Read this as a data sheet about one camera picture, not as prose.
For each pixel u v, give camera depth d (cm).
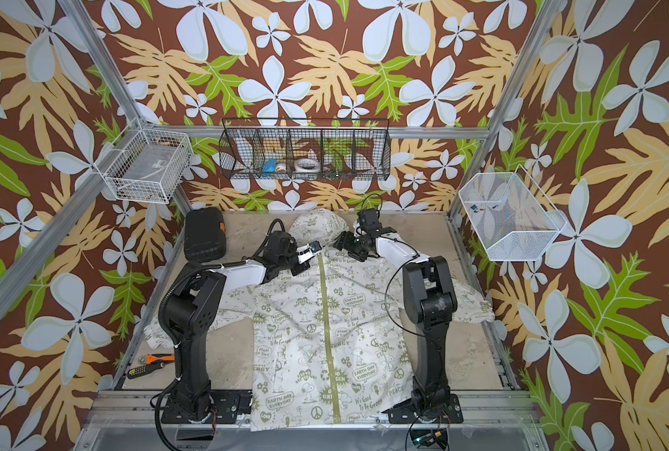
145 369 79
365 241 85
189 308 53
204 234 110
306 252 86
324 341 85
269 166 94
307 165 99
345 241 89
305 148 98
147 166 86
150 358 82
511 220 82
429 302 55
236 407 74
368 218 81
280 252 81
